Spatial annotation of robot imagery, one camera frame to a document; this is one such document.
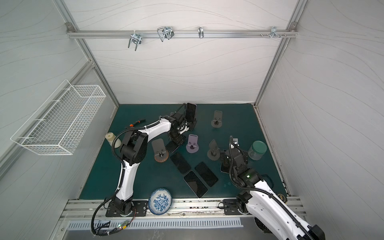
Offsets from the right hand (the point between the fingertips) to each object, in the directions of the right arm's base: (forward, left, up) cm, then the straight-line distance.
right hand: (235, 147), depth 81 cm
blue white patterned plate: (-26, +39, -12) cm, 49 cm away
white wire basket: (-5, +85, +21) cm, 88 cm away
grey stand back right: (+27, +8, -14) cm, 32 cm away
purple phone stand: (+4, +25, -10) cm, 27 cm away
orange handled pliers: (+24, +65, -11) cm, 70 cm away
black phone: (-5, +32, -15) cm, 35 cm away
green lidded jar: (+2, -14, -4) cm, 15 cm away
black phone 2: (+6, +39, -14) cm, 42 cm away
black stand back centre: (+24, +27, -14) cm, 38 cm away
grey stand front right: (0, +11, -9) cm, 14 cm away
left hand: (+12, +33, -12) cm, 37 cm away
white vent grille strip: (-35, +35, -13) cm, 51 cm away
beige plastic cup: (+4, +74, -1) cm, 74 cm away
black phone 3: (+25, +27, -1) cm, 37 cm away
